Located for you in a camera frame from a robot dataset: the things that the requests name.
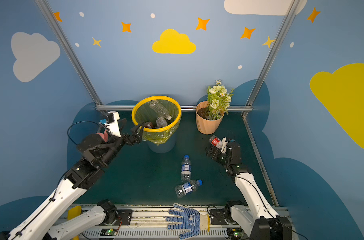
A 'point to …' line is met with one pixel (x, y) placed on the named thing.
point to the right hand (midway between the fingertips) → (212, 149)
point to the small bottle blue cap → (186, 169)
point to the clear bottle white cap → (161, 122)
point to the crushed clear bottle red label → (215, 141)
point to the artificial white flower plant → (218, 99)
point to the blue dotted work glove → (191, 220)
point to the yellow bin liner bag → (142, 112)
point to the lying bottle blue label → (183, 189)
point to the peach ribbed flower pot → (205, 126)
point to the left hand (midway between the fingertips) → (135, 120)
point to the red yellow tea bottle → (149, 124)
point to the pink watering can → (105, 136)
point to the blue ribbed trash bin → (165, 147)
